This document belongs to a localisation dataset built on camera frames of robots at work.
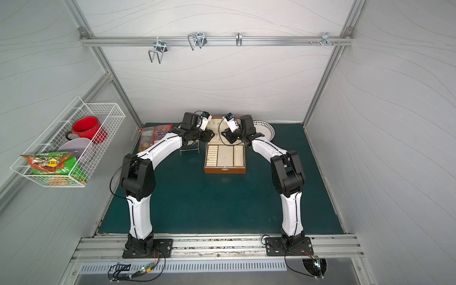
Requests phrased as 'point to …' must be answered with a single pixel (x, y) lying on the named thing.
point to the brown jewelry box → (221, 157)
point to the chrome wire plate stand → (195, 146)
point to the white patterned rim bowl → (265, 129)
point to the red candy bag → (149, 134)
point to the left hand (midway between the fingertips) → (211, 131)
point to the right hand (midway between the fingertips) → (224, 128)
